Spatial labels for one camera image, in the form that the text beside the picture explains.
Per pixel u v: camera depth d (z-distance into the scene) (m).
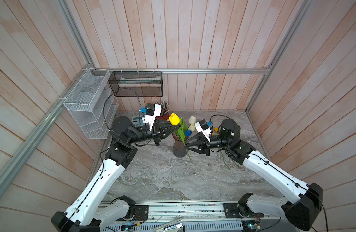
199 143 0.56
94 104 0.74
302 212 0.38
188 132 0.70
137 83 1.04
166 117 1.06
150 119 0.46
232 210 0.73
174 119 0.48
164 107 0.98
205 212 0.75
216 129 0.56
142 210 0.73
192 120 0.74
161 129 0.48
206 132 0.56
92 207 0.38
